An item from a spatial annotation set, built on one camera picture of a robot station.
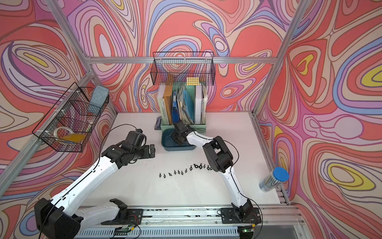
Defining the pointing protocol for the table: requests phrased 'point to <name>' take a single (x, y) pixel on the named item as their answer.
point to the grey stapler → (158, 123)
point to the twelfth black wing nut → (164, 176)
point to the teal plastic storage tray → (168, 144)
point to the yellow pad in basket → (74, 137)
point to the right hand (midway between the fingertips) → (172, 139)
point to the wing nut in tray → (170, 174)
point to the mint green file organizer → (182, 102)
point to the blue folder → (175, 114)
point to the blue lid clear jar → (271, 179)
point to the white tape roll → (60, 128)
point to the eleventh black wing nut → (174, 172)
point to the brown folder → (168, 98)
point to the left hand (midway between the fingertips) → (149, 150)
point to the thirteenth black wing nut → (160, 175)
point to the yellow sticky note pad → (193, 81)
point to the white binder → (198, 92)
